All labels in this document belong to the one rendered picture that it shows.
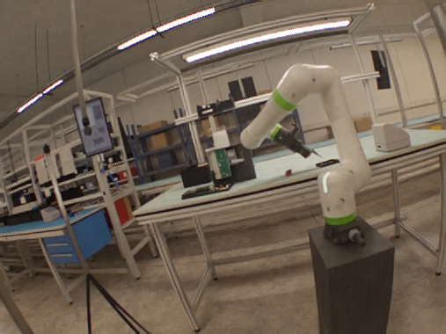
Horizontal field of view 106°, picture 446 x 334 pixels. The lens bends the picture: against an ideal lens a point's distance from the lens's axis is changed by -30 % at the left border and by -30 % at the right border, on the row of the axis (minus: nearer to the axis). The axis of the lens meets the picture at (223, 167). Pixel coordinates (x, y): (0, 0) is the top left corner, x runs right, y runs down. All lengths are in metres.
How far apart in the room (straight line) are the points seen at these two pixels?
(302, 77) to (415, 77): 6.17
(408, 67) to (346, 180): 6.14
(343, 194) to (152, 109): 5.51
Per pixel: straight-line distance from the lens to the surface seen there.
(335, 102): 0.98
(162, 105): 5.93
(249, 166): 1.33
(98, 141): 2.32
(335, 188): 0.85
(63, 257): 2.46
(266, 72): 5.57
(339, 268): 0.79
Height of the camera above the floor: 1.24
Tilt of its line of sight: 6 degrees down
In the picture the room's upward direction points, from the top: 15 degrees counter-clockwise
